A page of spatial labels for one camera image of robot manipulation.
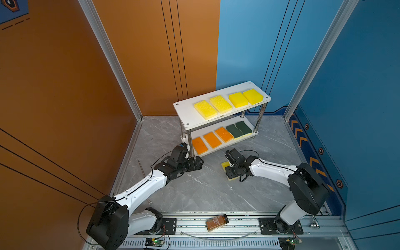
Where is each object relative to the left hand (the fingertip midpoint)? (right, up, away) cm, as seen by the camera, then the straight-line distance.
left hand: (198, 161), depth 84 cm
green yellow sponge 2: (+24, +15, +16) cm, 33 cm away
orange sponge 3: (0, +6, +11) cm, 13 cm away
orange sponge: (+16, +13, +15) cm, 26 cm away
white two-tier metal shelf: (+11, +22, -10) cm, 27 cm away
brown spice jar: (+9, -26, -13) cm, 30 cm away
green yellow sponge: (+30, +18, +18) cm, 39 cm away
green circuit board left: (-20, -35, -13) cm, 42 cm away
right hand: (+19, -8, +6) cm, 21 cm away
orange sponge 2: (+8, +10, +14) cm, 19 cm away
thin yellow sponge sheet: (+15, -4, +7) cm, 17 cm away
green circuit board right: (+42, -35, -14) cm, 56 cm away
